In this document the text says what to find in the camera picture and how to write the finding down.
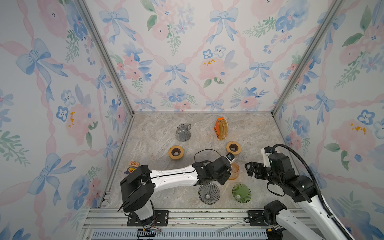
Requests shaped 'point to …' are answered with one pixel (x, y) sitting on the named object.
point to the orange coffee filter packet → (221, 128)
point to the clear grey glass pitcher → (182, 133)
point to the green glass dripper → (242, 193)
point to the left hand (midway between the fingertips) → (228, 171)
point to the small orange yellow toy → (132, 166)
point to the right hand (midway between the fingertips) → (252, 165)
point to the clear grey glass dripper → (209, 193)
